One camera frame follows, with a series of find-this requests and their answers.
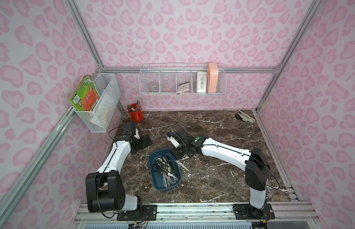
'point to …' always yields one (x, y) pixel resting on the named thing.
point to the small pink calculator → (183, 87)
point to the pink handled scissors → (166, 181)
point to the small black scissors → (163, 170)
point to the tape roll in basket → (153, 88)
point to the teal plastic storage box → (156, 157)
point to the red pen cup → (137, 116)
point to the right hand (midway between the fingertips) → (173, 152)
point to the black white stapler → (242, 115)
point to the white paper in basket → (103, 108)
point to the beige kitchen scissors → (169, 176)
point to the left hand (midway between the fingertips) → (146, 141)
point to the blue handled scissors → (170, 157)
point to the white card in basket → (201, 82)
